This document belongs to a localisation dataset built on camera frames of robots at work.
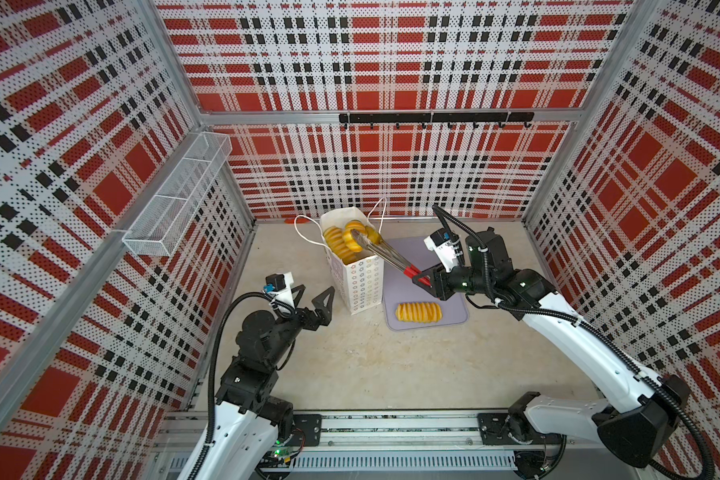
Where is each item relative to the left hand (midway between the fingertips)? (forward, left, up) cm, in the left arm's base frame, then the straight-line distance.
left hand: (320, 293), depth 71 cm
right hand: (+1, -24, +3) cm, 24 cm away
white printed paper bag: (+8, -9, -8) cm, 14 cm away
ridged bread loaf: (+6, -27, -21) cm, 35 cm away
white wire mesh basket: (+27, +55, -6) cm, 62 cm away
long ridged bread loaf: (+22, -1, -4) cm, 22 cm away
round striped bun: (+21, -8, +3) cm, 22 cm away
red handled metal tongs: (+9, -17, +3) cm, 20 cm away
